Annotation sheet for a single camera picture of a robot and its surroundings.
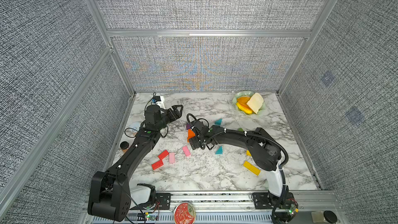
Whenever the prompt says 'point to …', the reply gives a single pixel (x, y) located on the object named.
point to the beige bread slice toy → (255, 102)
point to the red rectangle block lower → (157, 164)
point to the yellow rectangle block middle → (248, 153)
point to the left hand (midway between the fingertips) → (181, 106)
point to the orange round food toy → (243, 100)
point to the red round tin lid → (184, 213)
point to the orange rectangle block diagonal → (188, 138)
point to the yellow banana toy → (243, 109)
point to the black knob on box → (330, 216)
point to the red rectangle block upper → (163, 154)
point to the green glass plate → (240, 94)
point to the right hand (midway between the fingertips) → (195, 137)
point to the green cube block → (240, 129)
